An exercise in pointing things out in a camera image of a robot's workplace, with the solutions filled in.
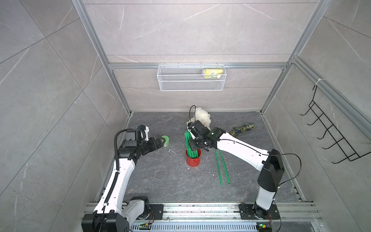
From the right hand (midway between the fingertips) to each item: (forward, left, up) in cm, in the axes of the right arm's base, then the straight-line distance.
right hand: (192, 143), depth 82 cm
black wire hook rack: (-11, -66, +16) cm, 69 cm away
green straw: (-17, -17, -16) cm, 29 cm away
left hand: (-1, +19, +5) cm, 19 cm away
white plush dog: (+18, -6, +5) cm, 20 cm away
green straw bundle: (-3, +1, -7) cm, 7 cm away
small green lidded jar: (+10, +17, -12) cm, 23 cm away
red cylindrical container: (-8, -1, -8) cm, 11 cm away
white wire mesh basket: (+46, 0, +14) cm, 48 cm away
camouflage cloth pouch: (+19, -33, -14) cm, 41 cm away
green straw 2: (-16, -21, -15) cm, 30 cm away
